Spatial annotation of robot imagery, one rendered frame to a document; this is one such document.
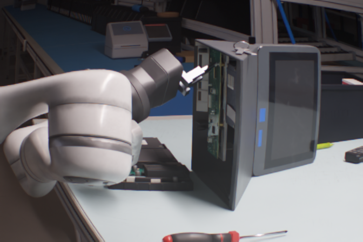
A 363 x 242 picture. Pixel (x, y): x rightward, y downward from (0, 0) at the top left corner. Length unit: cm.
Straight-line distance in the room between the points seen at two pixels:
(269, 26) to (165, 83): 170
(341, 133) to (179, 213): 55
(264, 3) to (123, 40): 72
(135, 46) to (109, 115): 254
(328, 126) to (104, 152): 86
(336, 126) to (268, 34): 131
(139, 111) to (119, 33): 219
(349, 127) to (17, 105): 93
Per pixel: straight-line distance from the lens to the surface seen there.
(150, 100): 116
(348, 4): 301
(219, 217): 110
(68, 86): 76
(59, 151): 75
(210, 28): 319
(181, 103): 285
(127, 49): 328
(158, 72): 115
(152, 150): 138
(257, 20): 282
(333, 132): 156
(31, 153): 92
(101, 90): 75
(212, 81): 126
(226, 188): 123
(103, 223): 104
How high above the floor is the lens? 134
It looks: 10 degrees down
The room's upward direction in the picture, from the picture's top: 1 degrees clockwise
